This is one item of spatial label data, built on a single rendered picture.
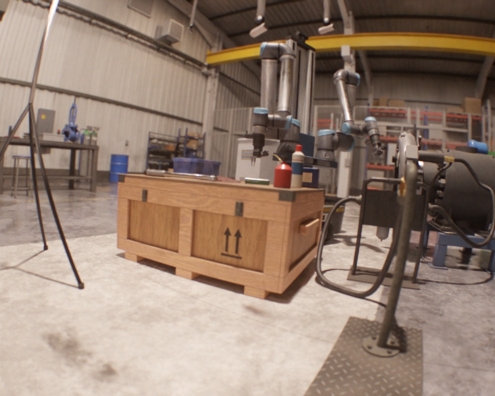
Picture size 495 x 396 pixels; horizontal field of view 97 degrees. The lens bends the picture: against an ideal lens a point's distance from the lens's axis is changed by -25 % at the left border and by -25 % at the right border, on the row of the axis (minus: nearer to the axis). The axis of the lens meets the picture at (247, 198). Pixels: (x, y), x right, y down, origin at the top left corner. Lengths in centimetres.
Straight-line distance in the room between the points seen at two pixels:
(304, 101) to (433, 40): 846
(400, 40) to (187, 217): 995
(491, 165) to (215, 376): 228
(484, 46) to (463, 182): 896
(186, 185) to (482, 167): 207
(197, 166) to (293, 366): 133
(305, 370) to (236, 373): 19
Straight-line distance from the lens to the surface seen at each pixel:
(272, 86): 219
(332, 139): 258
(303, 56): 281
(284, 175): 126
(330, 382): 83
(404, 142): 231
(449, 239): 222
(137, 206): 160
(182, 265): 142
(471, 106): 1472
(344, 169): 991
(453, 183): 231
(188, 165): 185
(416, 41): 1067
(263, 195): 117
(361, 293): 140
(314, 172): 172
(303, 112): 267
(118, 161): 905
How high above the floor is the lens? 51
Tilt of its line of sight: 4 degrees down
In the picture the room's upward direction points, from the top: 5 degrees clockwise
